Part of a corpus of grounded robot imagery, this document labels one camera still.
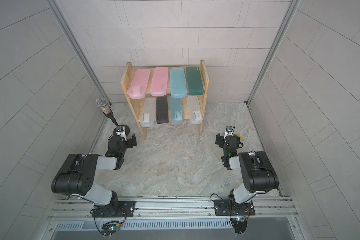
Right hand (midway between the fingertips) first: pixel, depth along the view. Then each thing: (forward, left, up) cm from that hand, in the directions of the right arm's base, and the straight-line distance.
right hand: (226, 132), depth 95 cm
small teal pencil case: (+6, +30, +18) cm, 35 cm away
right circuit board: (-47, +4, -6) cm, 48 cm away
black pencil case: (+6, +39, +18) cm, 43 cm away
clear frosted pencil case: (+4, +46, +19) cm, 50 cm away
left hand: (+3, +62, +2) cm, 62 cm away
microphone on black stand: (+4, +67, +26) cm, 72 cm away
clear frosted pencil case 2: (+6, +20, +17) cm, 27 cm away
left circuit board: (-45, +62, -2) cm, 77 cm away
